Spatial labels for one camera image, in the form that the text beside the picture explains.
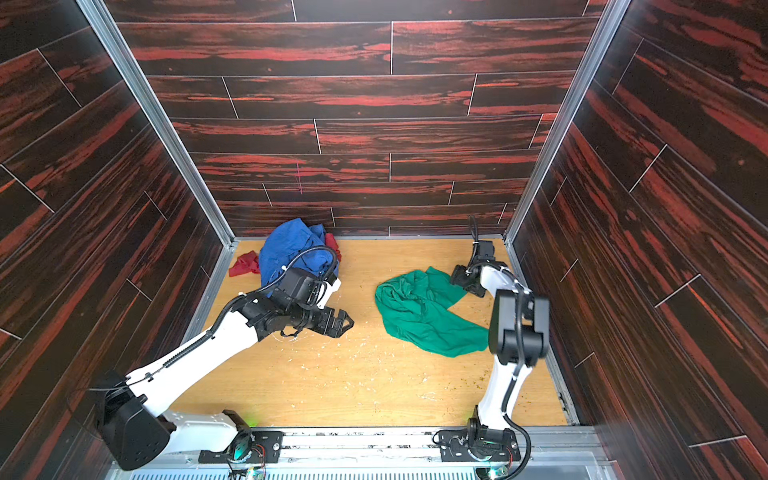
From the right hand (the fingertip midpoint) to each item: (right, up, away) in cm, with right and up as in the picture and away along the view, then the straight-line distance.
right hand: (469, 281), depth 102 cm
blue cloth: (-62, +13, +6) cm, 64 cm away
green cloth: (-19, -8, -6) cm, 22 cm away
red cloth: (-79, +7, +6) cm, 79 cm away
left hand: (-40, -9, -25) cm, 48 cm away
